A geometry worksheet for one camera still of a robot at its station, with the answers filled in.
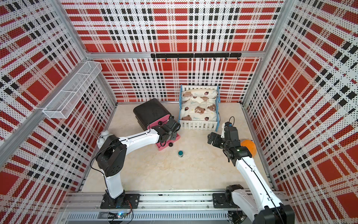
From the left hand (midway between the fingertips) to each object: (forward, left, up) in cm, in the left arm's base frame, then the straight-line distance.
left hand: (172, 132), depth 94 cm
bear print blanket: (+25, -20, +1) cm, 31 cm away
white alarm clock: (-10, +43, +5) cm, 44 cm away
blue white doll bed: (+7, -19, -1) cm, 21 cm away
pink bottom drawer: (-6, +2, -4) cm, 8 cm away
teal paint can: (-14, -6, -5) cm, 16 cm away
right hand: (-9, -27, +8) cm, 30 cm away
